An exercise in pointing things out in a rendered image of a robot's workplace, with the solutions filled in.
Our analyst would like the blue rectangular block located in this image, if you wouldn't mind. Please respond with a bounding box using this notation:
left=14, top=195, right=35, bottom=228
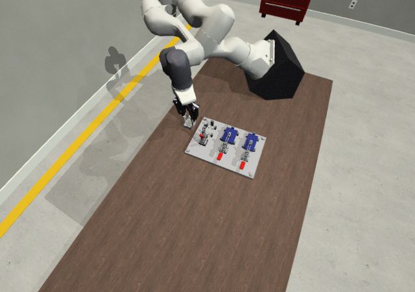
left=243, top=133, right=258, bottom=152

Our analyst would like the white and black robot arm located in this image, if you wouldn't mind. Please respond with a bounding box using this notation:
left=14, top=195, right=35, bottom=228
left=141, top=0, right=275, bottom=106

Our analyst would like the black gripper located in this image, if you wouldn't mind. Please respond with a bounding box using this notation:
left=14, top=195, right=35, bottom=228
left=173, top=96, right=200, bottom=126

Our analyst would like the blue metal block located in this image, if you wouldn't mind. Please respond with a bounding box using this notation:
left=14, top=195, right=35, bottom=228
left=221, top=127, right=238, bottom=145

